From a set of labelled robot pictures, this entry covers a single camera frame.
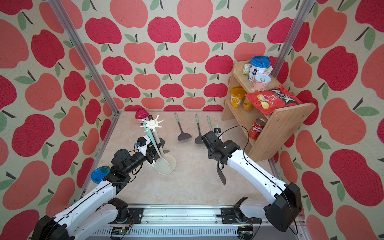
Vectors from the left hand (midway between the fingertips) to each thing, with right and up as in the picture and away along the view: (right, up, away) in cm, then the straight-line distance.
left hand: (159, 145), depth 74 cm
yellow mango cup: (+44, +30, +15) cm, 55 cm away
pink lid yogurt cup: (-21, +18, +33) cm, 43 cm away
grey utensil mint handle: (+9, +2, +32) cm, 34 cm away
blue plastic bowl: (-33, -16, +4) cm, 37 cm away
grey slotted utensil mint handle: (+32, -17, +6) cm, 37 cm away
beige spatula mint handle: (+30, +12, +41) cm, 52 cm away
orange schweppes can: (+50, +22, +15) cm, 57 cm away
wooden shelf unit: (+48, +6, -5) cm, 49 cm away
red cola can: (+48, +9, -2) cm, 49 cm away
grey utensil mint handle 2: (+21, +1, +30) cm, 36 cm away
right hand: (+30, -4, +5) cm, 31 cm away
